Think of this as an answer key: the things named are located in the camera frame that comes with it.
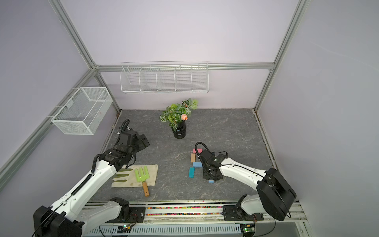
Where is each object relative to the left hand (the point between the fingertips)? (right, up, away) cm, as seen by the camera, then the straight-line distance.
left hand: (140, 142), depth 80 cm
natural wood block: (+29, -12, +12) cm, 34 cm away
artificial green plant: (+19, +16, +2) cm, 24 cm away
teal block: (+28, -19, +7) cm, 35 cm away
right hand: (+38, -20, +5) cm, 43 cm away
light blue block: (+32, -15, +9) cm, 36 cm away
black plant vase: (+20, +4, +20) cm, 29 cm away
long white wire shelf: (+9, +42, +21) cm, 48 cm away
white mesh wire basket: (-33, +15, +2) cm, 37 cm away
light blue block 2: (+40, -23, +2) cm, 46 cm away
